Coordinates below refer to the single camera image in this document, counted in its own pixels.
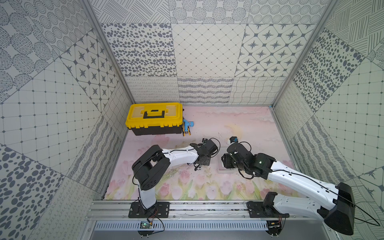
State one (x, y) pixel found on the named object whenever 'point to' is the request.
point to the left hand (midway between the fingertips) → (206, 157)
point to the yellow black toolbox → (155, 118)
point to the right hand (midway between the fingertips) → (225, 159)
